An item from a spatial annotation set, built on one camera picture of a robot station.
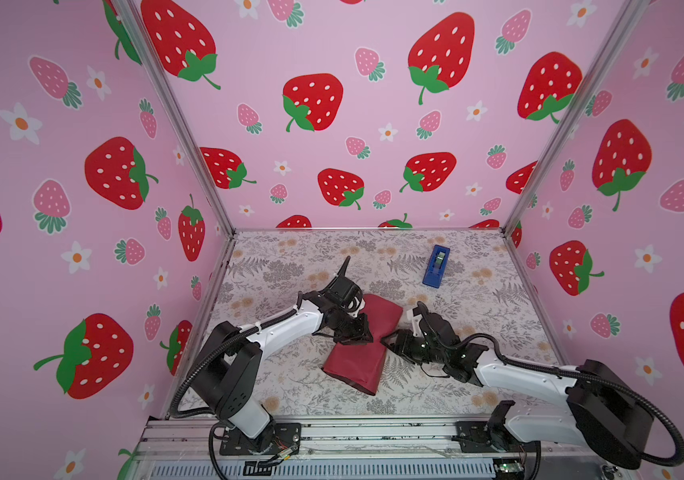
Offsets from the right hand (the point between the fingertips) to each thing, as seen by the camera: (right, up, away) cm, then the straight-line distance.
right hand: (380, 344), depth 81 cm
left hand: (-2, +1, +1) cm, 2 cm away
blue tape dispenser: (+22, +21, +23) cm, 38 cm away
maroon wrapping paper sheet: (-6, -6, -2) cm, 9 cm away
